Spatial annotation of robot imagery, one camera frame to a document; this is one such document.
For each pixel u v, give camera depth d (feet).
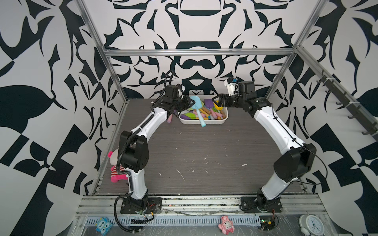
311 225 2.17
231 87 2.39
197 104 2.84
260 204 2.21
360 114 1.81
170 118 3.43
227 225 2.17
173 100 2.40
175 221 2.55
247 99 2.02
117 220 2.25
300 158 1.56
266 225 2.30
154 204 2.42
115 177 2.51
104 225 2.22
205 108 3.61
